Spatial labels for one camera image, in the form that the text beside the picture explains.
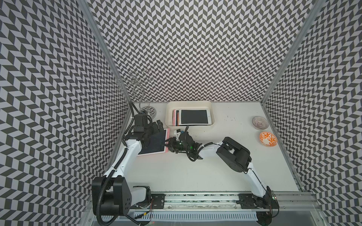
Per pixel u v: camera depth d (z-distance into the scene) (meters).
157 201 0.72
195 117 1.05
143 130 0.63
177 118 1.05
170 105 1.12
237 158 0.54
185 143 0.76
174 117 1.07
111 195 0.39
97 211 0.36
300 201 0.76
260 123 1.02
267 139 0.94
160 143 0.87
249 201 0.73
